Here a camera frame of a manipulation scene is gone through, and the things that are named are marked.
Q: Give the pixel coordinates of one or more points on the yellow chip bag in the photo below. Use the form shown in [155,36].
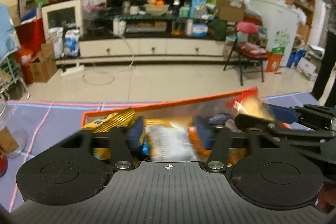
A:
[104,124]

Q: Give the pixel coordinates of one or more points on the red beige snack packet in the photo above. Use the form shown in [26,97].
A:
[248,102]

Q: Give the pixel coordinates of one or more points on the fruit bowl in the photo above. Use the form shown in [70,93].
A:
[156,7]

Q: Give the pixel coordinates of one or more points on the orange cardboard box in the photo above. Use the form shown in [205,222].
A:
[184,111]

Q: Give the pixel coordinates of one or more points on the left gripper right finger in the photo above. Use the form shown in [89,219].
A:
[218,140]

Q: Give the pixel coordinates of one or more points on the clear plastic jar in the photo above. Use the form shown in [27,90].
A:
[13,137]

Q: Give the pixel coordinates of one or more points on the brown cardboard box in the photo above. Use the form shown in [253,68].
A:
[230,11]

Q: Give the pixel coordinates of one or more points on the silver orange snack bag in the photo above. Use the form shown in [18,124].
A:
[175,143]

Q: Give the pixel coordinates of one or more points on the blue checked tablecloth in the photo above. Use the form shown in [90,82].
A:
[45,123]

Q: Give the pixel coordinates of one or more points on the red folding chair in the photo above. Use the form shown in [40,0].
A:
[247,52]

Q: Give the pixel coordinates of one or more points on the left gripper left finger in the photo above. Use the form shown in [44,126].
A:
[125,149]

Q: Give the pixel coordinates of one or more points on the red soda can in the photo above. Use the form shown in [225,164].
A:
[3,164]

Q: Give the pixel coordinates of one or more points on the white small fridge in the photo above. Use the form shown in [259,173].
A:
[281,23]

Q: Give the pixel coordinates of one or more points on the blue star cloth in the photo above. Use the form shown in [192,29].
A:
[9,42]

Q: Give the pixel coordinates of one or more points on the white tv stand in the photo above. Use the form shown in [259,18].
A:
[149,50]

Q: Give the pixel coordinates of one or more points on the standing person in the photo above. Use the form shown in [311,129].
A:
[328,61]

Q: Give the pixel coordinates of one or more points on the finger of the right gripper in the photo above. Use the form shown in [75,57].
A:
[247,123]
[283,114]

